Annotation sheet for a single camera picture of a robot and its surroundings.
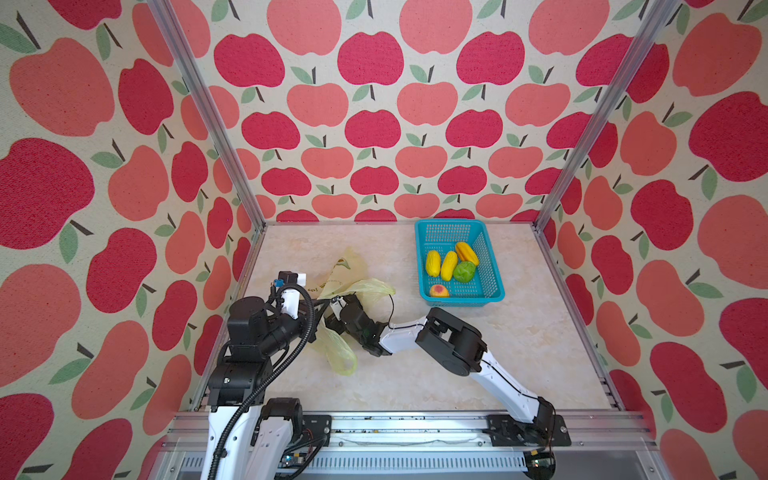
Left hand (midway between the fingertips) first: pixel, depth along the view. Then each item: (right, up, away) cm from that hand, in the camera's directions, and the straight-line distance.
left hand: (328, 307), depth 66 cm
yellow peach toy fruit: (+30, 0, +29) cm, 42 cm away
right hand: (-5, -7, +30) cm, 31 cm away
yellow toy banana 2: (+35, +7, +37) cm, 51 cm away
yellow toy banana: (+30, +8, +38) cm, 49 cm away
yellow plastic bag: (+3, +5, +13) cm, 14 cm away
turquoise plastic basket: (+34, +18, +39) cm, 54 cm away
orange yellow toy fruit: (+42, +12, +40) cm, 60 cm away
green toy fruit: (+40, +6, +33) cm, 52 cm away
